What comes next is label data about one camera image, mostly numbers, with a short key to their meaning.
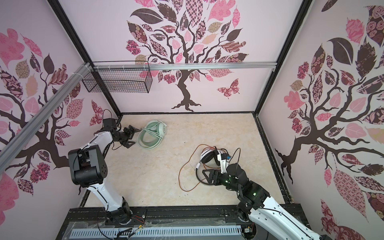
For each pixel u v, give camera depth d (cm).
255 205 51
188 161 93
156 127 103
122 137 81
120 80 122
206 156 86
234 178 54
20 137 53
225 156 67
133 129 87
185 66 93
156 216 75
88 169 50
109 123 78
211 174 64
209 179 65
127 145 86
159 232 70
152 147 98
